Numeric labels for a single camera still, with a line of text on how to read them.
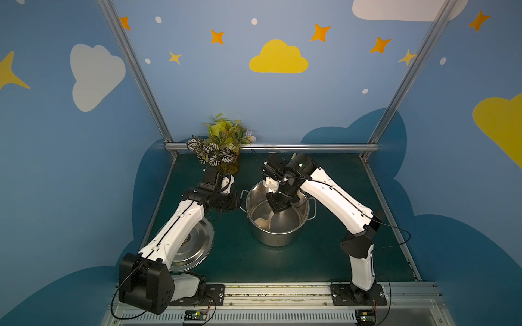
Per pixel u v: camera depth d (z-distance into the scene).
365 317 0.72
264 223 0.89
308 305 0.74
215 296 0.74
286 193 0.60
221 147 0.98
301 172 0.49
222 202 0.68
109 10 0.69
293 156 1.19
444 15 0.70
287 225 0.99
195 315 0.72
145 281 0.39
